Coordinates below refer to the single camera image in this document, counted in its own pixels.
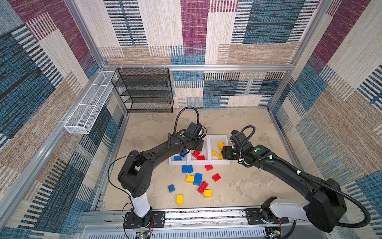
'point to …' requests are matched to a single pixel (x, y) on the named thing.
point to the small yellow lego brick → (214, 153)
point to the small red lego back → (209, 167)
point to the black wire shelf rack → (144, 90)
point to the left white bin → (185, 160)
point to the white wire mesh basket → (83, 118)
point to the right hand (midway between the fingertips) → (228, 154)
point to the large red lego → (196, 154)
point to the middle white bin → (205, 151)
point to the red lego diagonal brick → (202, 187)
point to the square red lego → (201, 158)
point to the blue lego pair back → (187, 169)
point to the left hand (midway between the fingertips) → (200, 142)
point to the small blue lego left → (171, 188)
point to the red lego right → (216, 177)
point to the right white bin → (214, 140)
